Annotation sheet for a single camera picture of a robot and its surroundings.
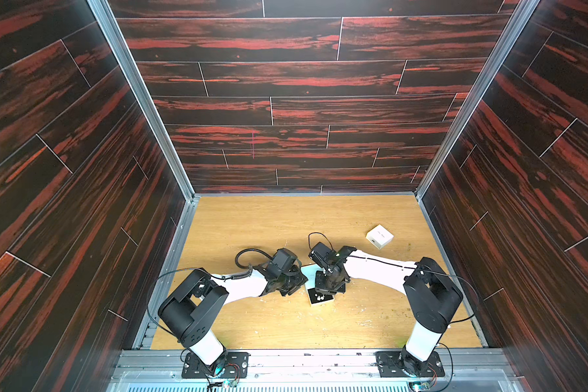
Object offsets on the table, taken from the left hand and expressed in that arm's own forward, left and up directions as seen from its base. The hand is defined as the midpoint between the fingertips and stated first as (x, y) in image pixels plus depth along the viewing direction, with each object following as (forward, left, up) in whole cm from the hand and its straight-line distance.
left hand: (310, 282), depth 88 cm
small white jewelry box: (+22, -30, 0) cm, 37 cm away
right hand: (-1, -5, -2) cm, 6 cm away
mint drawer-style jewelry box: (+4, 0, +1) cm, 4 cm away
